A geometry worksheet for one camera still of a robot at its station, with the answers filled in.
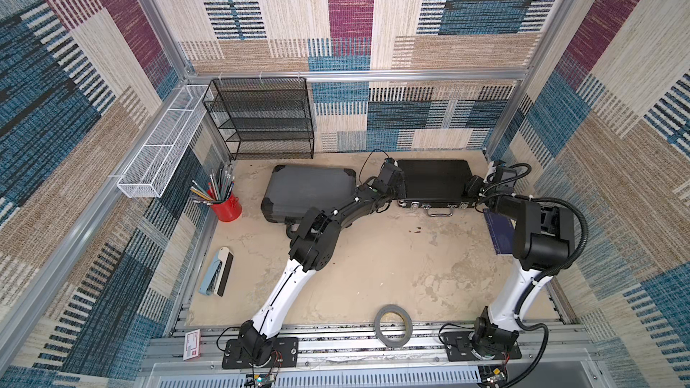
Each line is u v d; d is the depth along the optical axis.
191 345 0.74
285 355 0.73
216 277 0.85
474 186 0.94
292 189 0.95
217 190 0.97
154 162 0.73
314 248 0.64
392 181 0.83
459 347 0.73
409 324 0.76
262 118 1.10
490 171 0.92
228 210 1.02
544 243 0.54
